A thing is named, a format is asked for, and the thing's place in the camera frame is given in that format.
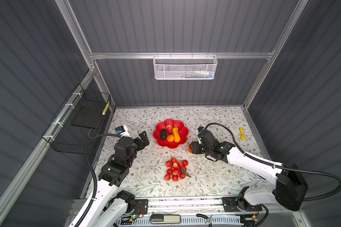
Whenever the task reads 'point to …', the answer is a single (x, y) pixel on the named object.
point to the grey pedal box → (162, 219)
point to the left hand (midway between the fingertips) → (139, 135)
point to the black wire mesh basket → (77, 121)
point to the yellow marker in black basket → (106, 107)
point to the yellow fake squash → (177, 137)
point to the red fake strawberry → (169, 128)
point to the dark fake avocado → (163, 134)
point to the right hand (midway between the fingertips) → (194, 146)
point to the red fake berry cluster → (176, 169)
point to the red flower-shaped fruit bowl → (183, 131)
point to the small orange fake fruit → (170, 138)
